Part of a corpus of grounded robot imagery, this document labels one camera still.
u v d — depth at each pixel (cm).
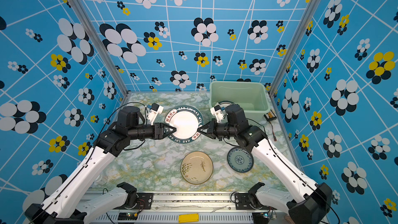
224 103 108
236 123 52
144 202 72
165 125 61
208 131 62
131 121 53
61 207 38
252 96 111
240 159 87
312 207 36
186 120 69
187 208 72
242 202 72
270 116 104
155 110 61
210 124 62
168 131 66
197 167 84
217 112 65
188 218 69
